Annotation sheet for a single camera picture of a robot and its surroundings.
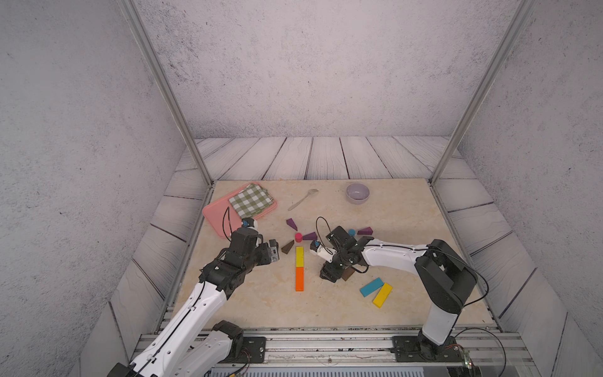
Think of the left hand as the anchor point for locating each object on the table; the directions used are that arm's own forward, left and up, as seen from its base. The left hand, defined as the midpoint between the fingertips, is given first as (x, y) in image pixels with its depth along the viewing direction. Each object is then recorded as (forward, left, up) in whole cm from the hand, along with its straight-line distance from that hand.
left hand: (270, 246), depth 79 cm
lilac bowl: (+34, -36, -12) cm, 52 cm away
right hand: (-1, -20, -15) cm, 25 cm away
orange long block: (-4, -9, -17) cm, 20 cm away
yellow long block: (+4, -9, -16) cm, 19 cm away
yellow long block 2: (-11, -39, -16) cm, 43 cm away
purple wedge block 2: (+13, -14, -15) cm, 24 cm away
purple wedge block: (+20, -5, -15) cm, 26 cm away
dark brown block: (+8, -4, -15) cm, 18 cm away
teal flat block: (-8, -36, -17) cm, 40 cm away
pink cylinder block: (+13, -9, -15) cm, 22 cm away
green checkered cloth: (+33, +14, -15) cm, 39 cm away
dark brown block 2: (-3, -27, -16) cm, 32 cm away
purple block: (+14, -37, -14) cm, 42 cm away
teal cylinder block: (+14, -31, -14) cm, 37 cm away
